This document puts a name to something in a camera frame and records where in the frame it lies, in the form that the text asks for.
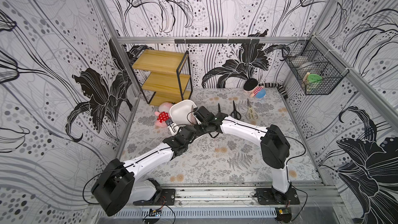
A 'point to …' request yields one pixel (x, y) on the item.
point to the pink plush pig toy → (162, 114)
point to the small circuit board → (157, 212)
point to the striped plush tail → (280, 87)
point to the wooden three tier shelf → (162, 76)
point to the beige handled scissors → (251, 114)
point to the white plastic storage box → (180, 112)
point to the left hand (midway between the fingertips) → (184, 132)
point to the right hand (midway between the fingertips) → (198, 127)
